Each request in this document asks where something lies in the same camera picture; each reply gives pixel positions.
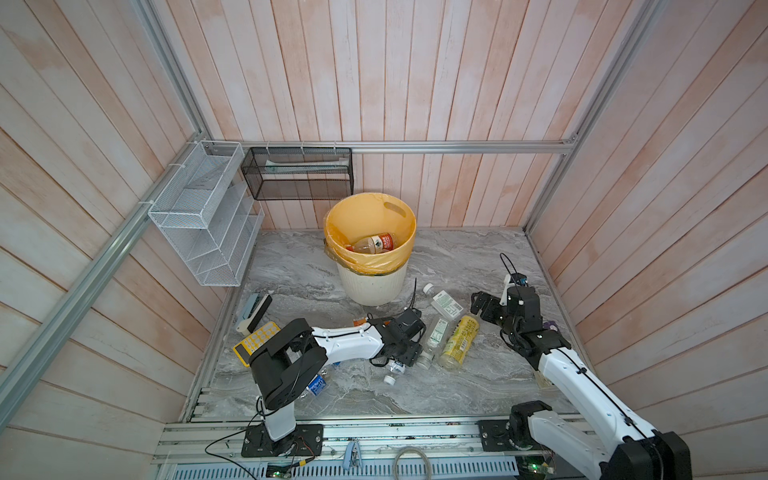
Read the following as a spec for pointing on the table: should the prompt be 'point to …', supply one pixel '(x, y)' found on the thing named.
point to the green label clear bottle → (443, 302)
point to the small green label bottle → (438, 339)
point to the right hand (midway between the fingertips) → (486, 298)
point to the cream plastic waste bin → (372, 289)
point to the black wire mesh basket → (299, 172)
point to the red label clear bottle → (374, 244)
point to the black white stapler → (254, 311)
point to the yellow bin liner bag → (365, 214)
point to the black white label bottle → (395, 368)
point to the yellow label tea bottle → (463, 337)
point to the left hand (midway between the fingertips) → (405, 353)
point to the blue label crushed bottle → (317, 385)
